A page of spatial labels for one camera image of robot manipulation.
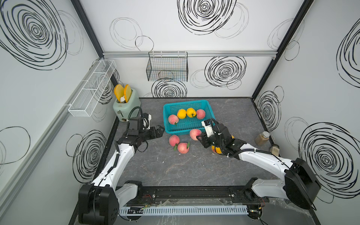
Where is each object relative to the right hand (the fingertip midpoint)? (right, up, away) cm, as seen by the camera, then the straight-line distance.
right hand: (199, 136), depth 82 cm
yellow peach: (-10, +13, +21) cm, 27 cm away
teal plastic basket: (-8, +4, +20) cm, 22 cm away
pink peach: (+4, +13, +20) cm, 24 cm away
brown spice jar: (+40, -3, +6) cm, 41 cm away
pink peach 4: (-15, -3, +7) cm, 17 cm away
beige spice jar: (+48, -9, +5) cm, 49 cm away
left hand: (-25, +4, +1) cm, 25 cm away
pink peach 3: (-3, +2, 0) cm, 4 cm away
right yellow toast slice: (-48, +28, +15) cm, 58 cm away
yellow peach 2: (-4, +14, +22) cm, 27 cm away
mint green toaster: (-50, +16, +11) cm, 54 cm away
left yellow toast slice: (-53, +29, +13) cm, 62 cm away
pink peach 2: (-16, +9, +17) cm, 26 cm away
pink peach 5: (-10, -8, +3) cm, 13 cm away
